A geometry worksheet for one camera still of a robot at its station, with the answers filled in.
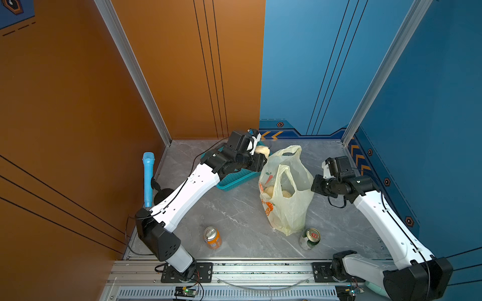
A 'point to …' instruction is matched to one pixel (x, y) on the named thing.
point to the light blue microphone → (148, 158)
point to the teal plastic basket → (236, 177)
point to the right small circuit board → (346, 293)
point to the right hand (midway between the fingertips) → (312, 185)
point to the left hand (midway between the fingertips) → (260, 155)
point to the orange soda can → (212, 236)
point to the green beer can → (313, 236)
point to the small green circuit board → (184, 291)
